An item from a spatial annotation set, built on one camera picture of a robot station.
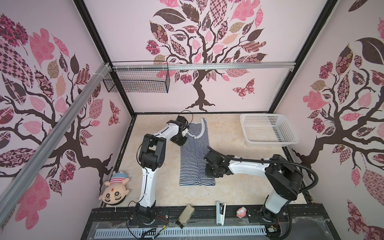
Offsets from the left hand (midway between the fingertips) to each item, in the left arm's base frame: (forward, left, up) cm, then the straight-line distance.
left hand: (178, 143), depth 102 cm
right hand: (-21, -18, +1) cm, 28 cm away
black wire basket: (+30, +24, +33) cm, 51 cm away
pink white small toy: (-43, -35, +5) cm, 55 cm away
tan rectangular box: (-44, -7, +3) cm, 45 cm away
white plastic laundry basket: (+12, -67, 0) cm, 68 cm away
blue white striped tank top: (-19, -11, 0) cm, 22 cm away
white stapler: (-42, -25, +2) cm, 49 cm away
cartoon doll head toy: (-35, +28, +8) cm, 45 cm away
